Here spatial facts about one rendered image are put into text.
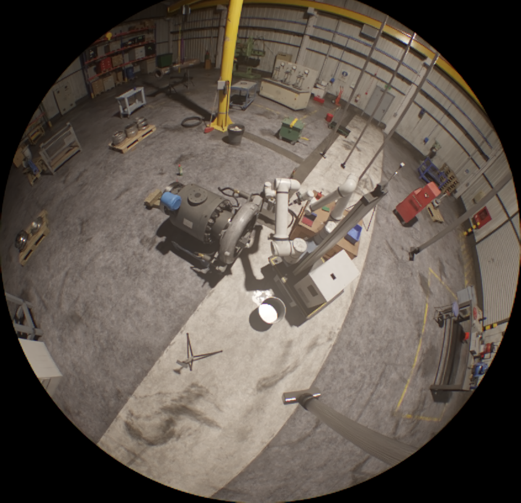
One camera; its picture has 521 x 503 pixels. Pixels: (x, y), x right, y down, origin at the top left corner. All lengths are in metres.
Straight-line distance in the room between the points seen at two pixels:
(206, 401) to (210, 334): 0.93
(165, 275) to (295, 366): 2.14
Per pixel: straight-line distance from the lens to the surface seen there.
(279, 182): 1.69
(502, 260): 9.50
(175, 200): 1.90
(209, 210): 1.93
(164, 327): 2.56
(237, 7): 4.76
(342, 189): 1.73
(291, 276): 2.31
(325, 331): 2.75
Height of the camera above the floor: 2.41
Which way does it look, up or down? 61 degrees down
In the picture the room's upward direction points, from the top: 19 degrees clockwise
